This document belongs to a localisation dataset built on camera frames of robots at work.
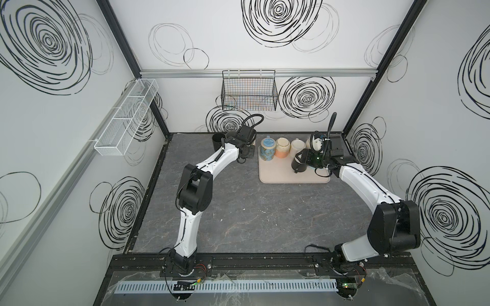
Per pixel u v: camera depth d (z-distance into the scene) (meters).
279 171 1.03
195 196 0.54
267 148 0.99
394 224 0.43
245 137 0.75
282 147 1.02
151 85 0.88
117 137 0.73
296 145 1.05
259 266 0.75
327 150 0.68
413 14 0.73
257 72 0.90
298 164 0.96
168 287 0.68
